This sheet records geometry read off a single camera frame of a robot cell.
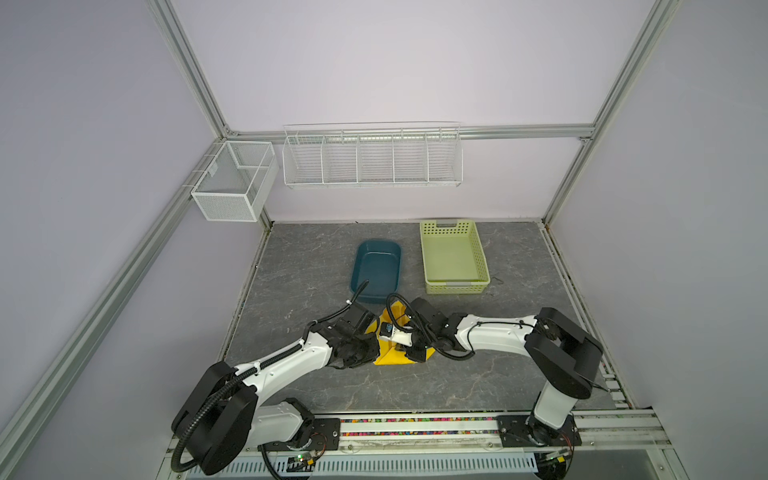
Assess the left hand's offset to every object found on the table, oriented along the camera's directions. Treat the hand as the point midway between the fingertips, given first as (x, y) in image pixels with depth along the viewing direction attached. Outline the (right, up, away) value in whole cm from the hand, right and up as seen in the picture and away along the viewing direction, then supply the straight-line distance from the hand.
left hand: (378, 358), depth 83 cm
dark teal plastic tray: (-1, +26, +28) cm, 38 cm away
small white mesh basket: (-51, +55, +20) cm, 77 cm away
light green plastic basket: (+26, +28, +26) cm, 46 cm away
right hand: (+6, +2, +5) cm, 8 cm away
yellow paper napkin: (+3, +1, +3) cm, 4 cm away
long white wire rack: (+13, +65, +21) cm, 69 cm away
